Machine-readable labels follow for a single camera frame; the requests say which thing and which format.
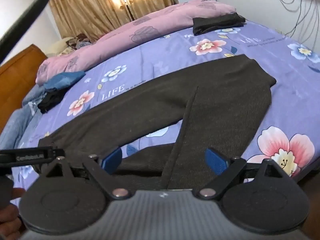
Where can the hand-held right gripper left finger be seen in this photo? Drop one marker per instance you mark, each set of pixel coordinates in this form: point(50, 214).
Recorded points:
point(112, 160)

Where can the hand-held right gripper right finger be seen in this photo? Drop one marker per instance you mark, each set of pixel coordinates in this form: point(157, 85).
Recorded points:
point(215, 162)

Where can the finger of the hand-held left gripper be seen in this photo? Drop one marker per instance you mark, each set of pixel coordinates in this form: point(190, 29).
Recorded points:
point(30, 155)

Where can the dark brown ribbed pants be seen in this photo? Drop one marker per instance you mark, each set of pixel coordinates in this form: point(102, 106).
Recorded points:
point(125, 110)

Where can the folded dark pants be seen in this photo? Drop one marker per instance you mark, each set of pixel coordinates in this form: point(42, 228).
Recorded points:
point(215, 23)

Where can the person's left hand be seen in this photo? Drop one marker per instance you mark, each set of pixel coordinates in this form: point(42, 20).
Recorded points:
point(10, 223)

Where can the light denim jeans pile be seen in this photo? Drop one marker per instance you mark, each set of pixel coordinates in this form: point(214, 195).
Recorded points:
point(17, 122)

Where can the folded black clothing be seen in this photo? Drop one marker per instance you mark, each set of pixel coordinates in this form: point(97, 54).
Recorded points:
point(51, 102)

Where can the wooden headboard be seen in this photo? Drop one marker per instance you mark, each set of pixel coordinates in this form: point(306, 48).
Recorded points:
point(17, 80)

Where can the folded blue jeans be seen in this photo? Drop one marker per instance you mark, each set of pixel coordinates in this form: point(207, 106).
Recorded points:
point(63, 81)

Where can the cream pillow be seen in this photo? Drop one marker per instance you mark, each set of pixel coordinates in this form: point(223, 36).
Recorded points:
point(56, 47)

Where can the purple floral bed sheet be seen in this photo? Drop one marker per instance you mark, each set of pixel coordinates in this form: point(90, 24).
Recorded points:
point(175, 55)

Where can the dark patterned pillow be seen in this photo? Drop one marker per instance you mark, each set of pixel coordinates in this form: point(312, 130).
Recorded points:
point(80, 41)

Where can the pink floral quilt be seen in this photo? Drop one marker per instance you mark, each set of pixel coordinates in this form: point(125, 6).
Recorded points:
point(140, 30)

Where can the beige patterned curtain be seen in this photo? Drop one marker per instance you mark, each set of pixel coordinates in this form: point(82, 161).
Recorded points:
point(105, 2)

